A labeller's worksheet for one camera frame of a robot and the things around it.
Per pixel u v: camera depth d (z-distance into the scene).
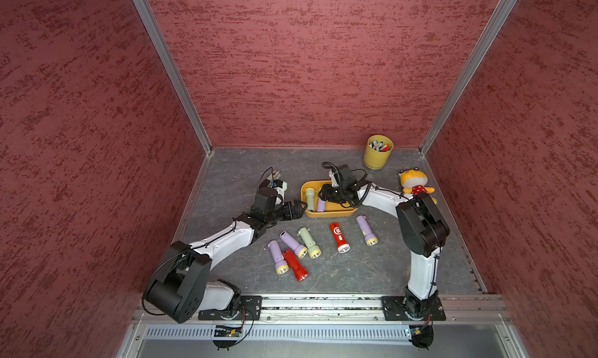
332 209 0.92
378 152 1.03
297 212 0.77
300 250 0.83
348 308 0.76
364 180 0.81
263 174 1.15
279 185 0.80
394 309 0.74
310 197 0.98
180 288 0.42
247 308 0.74
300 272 0.79
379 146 1.08
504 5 0.73
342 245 0.85
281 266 0.81
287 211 0.76
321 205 0.96
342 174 0.77
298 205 0.77
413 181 1.00
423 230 0.52
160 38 0.81
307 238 0.87
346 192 0.75
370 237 0.87
